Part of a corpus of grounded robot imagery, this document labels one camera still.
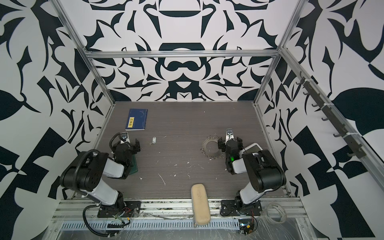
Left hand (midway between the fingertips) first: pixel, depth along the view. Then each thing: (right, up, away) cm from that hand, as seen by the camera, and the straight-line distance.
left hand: (126, 138), depth 91 cm
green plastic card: (+7, -16, -5) cm, 18 cm away
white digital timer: (+77, -6, 0) cm, 77 cm away
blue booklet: (0, +11, +17) cm, 20 cm away
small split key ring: (+14, -4, +5) cm, 15 cm away
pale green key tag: (+15, -2, +7) cm, 17 cm away
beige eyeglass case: (+44, -30, -20) cm, 57 cm away
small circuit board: (+65, -38, -20) cm, 78 cm away
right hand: (+64, +1, +2) cm, 64 cm away
